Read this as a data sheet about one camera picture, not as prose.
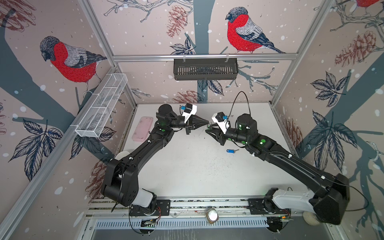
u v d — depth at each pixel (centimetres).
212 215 65
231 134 60
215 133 63
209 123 66
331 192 38
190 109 58
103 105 78
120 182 43
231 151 93
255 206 73
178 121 62
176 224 70
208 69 107
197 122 64
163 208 73
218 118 58
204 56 97
